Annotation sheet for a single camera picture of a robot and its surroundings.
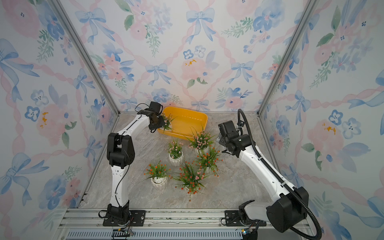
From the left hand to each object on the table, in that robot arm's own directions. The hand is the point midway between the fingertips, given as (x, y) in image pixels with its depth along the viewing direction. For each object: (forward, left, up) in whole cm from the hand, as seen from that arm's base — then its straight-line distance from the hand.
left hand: (162, 123), depth 103 cm
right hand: (-17, -40, +12) cm, 45 cm away
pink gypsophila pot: (-1, -5, +5) cm, 7 cm away
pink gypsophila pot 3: (-19, -26, +7) cm, 33 cm away
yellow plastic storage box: (+1, -17, 0) cm, 17 cm away
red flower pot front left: (-39, -5, +6) cm, 39 cm away
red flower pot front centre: (-41, -20, +7) cm, 46 cm away
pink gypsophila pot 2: (-25, -12, +6) cm, 29 cm away
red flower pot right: (-30, -30, +4) cm, 43 cm away
